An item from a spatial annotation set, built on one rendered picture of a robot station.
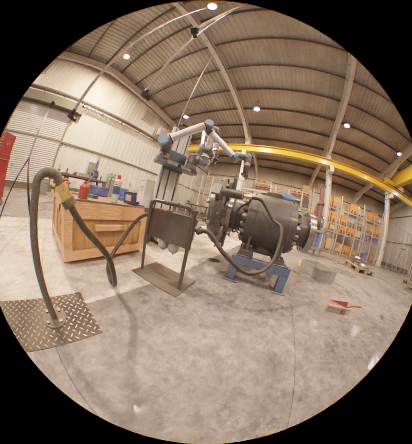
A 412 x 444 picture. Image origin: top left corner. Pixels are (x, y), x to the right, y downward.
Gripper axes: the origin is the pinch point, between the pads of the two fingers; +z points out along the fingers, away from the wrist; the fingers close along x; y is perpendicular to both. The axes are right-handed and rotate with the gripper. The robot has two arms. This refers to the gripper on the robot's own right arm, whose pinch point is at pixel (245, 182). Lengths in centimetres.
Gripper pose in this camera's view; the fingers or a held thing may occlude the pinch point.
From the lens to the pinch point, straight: 178.3
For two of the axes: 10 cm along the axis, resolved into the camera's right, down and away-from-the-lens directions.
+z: -2.0, 9.7, 1.5
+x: 5.4, 2.3, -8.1
